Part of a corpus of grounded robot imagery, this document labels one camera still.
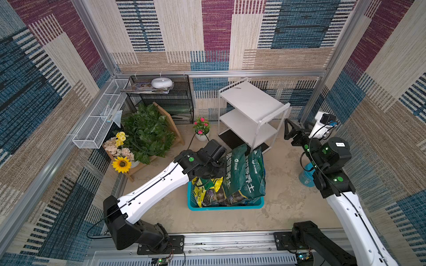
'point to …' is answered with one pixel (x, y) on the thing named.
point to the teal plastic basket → (193, 206)
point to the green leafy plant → (149, 133)
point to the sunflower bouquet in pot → (123, 157)
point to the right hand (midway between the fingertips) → (296, 118)
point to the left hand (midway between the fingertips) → (224, 170)
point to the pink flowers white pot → (201, 128)
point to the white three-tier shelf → (251, 112)
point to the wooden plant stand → (171, 123)
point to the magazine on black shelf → (145, 87)
